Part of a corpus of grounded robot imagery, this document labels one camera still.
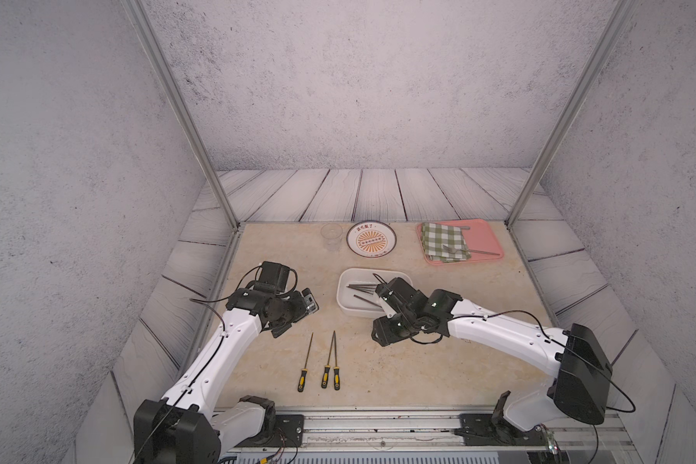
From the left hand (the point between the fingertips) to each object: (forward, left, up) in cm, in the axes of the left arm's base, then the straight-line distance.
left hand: (312, 312), depth 80 cm
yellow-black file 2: (-11, -4, -14) cm, 18 cm away
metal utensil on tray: (+31, -50, -12) cm, 60 cm away
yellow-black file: (-11, +3, -14) cm, 18 cm away
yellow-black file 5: (+14, -14, -12) cm, 23 cm away
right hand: (-6, -18, -2) cm, 19 cm away
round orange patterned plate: (+38, -19, -12) cm, 44 cm away
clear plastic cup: (+39, -4, -10) cm, 40 cm away
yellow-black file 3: (-11, -6, -14) cm, 19 cm away
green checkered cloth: (+38, -44, -12) cm, 59 cm away
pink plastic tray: (+37, -62, -13) cm, 74 cm away
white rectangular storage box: (+8, -11, -11) cm, 17 cm away
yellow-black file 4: (+16, -14, -13) cm, 25 cm away
